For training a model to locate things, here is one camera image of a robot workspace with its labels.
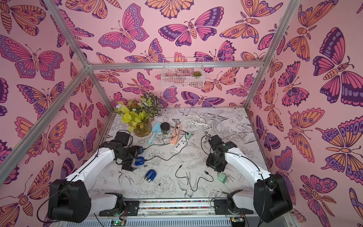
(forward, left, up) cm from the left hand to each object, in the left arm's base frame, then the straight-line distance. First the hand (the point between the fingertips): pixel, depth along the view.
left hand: (143, 155), depth 85 cm
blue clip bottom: (-10, -5, -5) cm, 12 cm away
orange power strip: (+20, -18, -7) cm, 28 cm away
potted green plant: (+23, +5, +12) cm, 27 cm away
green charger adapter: (+15, -27, 0) cm, 31 cm away
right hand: (-6, -40, -2) cm, 40 cm away
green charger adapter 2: (-11, -47, -6) cm, 49 cm away
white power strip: (+11, -23, -5) cm, 26 cm away
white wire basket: (+48, -24, +27) cm, 60 cm away
